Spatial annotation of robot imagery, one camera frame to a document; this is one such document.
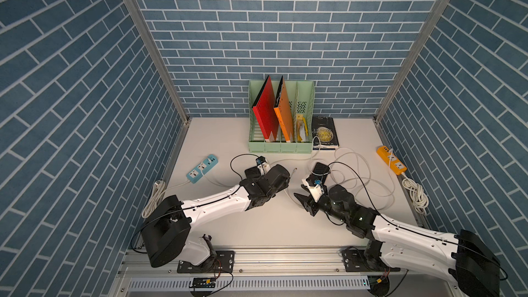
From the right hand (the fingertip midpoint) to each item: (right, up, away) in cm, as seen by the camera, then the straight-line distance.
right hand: (300, 191), depth 77 cm
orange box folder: (-6, +32, +10) cm, 34 cm away
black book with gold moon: (+18, +22, +34) cm, 45 cm away
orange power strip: (+48, +7, +20) cm, 53 cm away
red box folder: (-14, +31, +8) cm, 34 cm away
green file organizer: (+4, +39, +35) cm, 52 cm away
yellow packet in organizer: (+5, +25, +34) cm, 43 cm away
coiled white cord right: (+52, -6, +10) cm, 53 cm away
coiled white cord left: (-62, -3, +14) cm, 64 cm away
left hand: (-4, +3, +5) cm, 7 cm away
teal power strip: (-42, +7, +20) cm, 47 cm away
